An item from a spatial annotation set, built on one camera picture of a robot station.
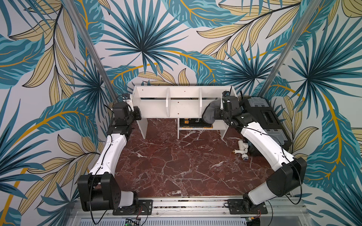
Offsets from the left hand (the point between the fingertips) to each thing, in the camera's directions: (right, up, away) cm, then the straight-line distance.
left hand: (137, 108), depth 80 cm
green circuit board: (-1, -59, -10) cm, 60 cm away
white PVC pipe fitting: (+66, -26, +12) cm, 72 cm away
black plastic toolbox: (+78, 0, +14) cm, 79 cm away
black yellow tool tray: (+33, -9, +11) cm, 36 cm away
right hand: (+47, 0, +1) cm, 47 cm away
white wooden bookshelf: (+22, +4, +8) cm, 24 cm away
